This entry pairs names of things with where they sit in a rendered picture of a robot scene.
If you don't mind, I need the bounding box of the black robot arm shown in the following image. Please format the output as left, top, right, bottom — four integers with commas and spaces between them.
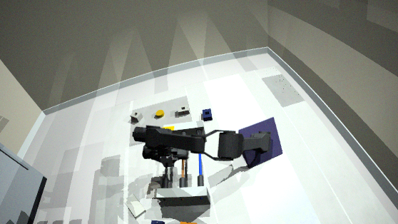
132, 125, 271, 161

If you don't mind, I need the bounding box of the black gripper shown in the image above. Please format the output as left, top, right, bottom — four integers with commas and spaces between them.
142, 145, 188, 163

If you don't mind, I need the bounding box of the yellow flat disc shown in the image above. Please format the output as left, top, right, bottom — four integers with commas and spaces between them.
156, 110, 164, 118

